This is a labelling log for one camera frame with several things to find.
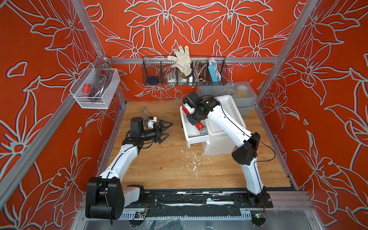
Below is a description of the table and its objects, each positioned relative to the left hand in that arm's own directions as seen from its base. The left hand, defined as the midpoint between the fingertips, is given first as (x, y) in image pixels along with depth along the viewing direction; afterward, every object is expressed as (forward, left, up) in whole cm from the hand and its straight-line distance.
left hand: (171, 129), depth 77 cm
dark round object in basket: (+36, +17, +6) cm, 40 cm away
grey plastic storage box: (+30, -49, -9) cm, 59 cm away
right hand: (+9, -10, -1) cm, 14 cm away
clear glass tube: (+29, +26, -19) cm, 44 cm away
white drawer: (+1, -12, -5) cm, 13 cm away
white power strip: (+36, +3, +9) cm, 37 cm away
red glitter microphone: (0, -17, 0) cm, 17 cm away
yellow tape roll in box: (+38, -47, -2) cm, 60 cm away
